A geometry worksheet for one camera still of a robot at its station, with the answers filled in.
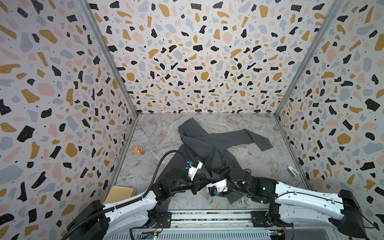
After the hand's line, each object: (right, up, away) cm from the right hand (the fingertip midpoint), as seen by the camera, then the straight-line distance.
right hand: (212, 171), depth 71 cm
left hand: (-1, -4, -1) cm, 5 cm away
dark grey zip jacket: (+2, +7, +23) cm, 24 cm away
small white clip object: (+50, -5, +18) cm, 53 cm away
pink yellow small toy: (-46, +7, +23) cm, 52 cm away
